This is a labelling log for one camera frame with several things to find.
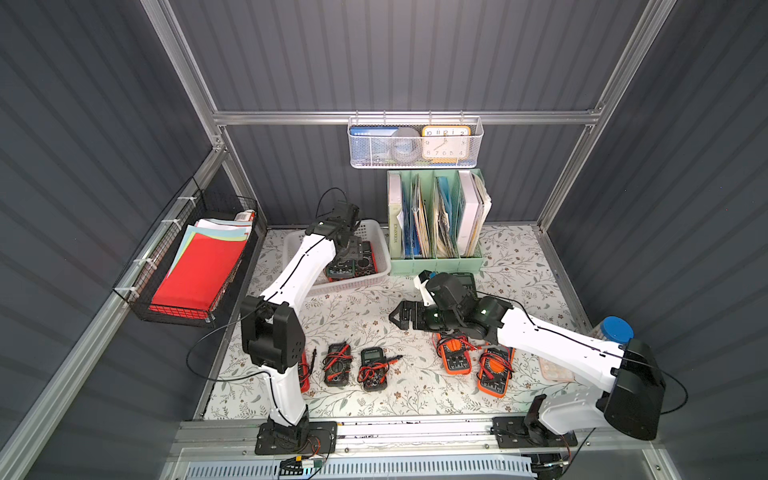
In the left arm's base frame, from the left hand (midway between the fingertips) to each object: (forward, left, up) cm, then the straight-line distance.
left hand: (339, 249), depth 89 cm
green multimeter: (-7, -1, -1) cm, 7 cm away
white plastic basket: (+17, -9, -11) cm, 22 cm away
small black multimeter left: (-29, 0, -16) cm, 33 cm away
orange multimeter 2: (-31, -44, -15) cm, 56 cm away
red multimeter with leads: (+6, -7, -16) cm, 18 cm away
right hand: (-22, -19, -1) cm, 29 cm away
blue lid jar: (-27, -70, +1) cm, 75 cm away
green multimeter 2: (0, -42, -17) cm, 45 cm away
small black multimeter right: (-30, -11, -15) cm, 35 cm away
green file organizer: (+10, -30, +2) cm, 32 cm away
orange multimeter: (-27, -34, -15) cm, 45 cm away
